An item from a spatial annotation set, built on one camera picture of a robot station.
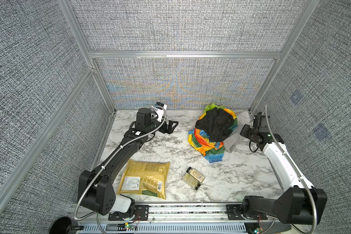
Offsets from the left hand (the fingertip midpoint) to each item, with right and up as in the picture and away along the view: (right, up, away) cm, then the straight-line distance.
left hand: (169, 119), depth 79 cm
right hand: (+43, -6, +4) cm, 44 cm away
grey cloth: (+38, -14, +11) cm, 42 cm away
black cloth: (+30, -2, +14) cm, 33 cm away
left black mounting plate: (-14, -48, -5) cm, 50 cm away
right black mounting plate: (+32, -47, -7) cm, 57 cm away
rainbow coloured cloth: (+20, -14, +14) cm, 28 cm away
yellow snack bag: (-13, -32, -1) cm, 34 cm away
